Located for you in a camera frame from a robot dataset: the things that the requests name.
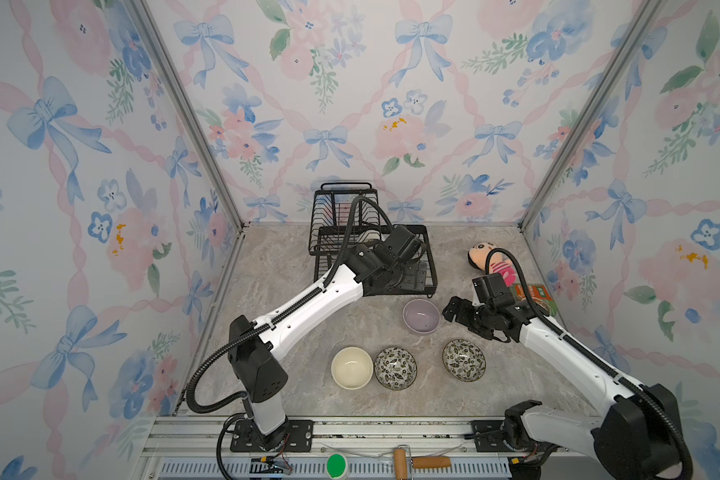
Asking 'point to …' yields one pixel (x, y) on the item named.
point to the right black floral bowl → (464, 360)
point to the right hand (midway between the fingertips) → (457, 316)
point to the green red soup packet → (540, 295)
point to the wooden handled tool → (416, 462)
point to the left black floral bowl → (395, 368)
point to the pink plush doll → (499, 263)
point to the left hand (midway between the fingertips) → (411, 273)
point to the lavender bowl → (421, 316)
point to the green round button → (336, 465)
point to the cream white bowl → (352, 368)
